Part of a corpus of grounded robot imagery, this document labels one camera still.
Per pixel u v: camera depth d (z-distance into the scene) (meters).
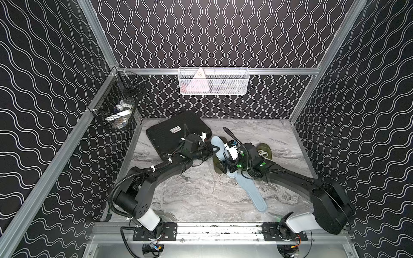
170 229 0.75
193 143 0.68
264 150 0.95
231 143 0.75
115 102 0.94
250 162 0.65
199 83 0.87
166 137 1.05
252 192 0.86
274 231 0.75
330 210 0.43
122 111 0.75
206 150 0.76
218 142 0.87
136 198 0.45
